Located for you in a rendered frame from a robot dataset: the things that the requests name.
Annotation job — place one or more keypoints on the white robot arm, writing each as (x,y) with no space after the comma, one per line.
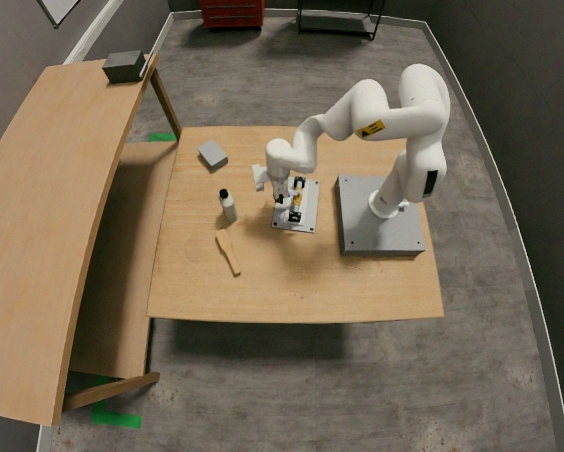
(422,114)

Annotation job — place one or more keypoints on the white bottle with black cap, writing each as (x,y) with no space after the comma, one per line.
(227,204)

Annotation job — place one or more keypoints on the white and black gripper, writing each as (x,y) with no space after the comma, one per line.
(280,190)

